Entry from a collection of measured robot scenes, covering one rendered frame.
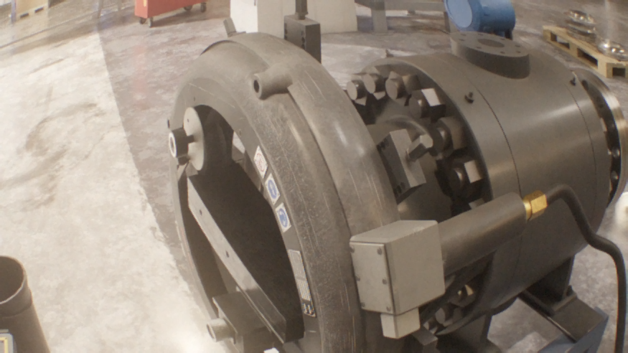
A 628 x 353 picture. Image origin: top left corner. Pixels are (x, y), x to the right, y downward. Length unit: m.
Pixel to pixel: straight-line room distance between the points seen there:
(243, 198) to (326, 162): 0.35
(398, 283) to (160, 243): 1.83
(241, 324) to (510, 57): 0.74
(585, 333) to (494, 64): 0.75
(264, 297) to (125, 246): 1.55
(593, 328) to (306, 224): 0.98
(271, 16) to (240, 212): 3.85
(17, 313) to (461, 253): 1.24
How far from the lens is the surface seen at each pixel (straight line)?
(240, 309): 1.25
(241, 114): 1.14
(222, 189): 1.38
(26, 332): 1.89
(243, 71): 1.15
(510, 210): 1.07
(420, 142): 0.99
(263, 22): 5.11
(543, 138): 1.41
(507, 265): 1.35
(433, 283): 0.97
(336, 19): 5.30
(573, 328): 1.71
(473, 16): 1.73
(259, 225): 1.31
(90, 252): 2.71
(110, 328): 2.24
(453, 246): 1.00
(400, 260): 0.94
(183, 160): 1.40
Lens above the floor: 1.28
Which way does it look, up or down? 25 degrees down
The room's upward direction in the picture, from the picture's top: 3 degrees counter-clockwise
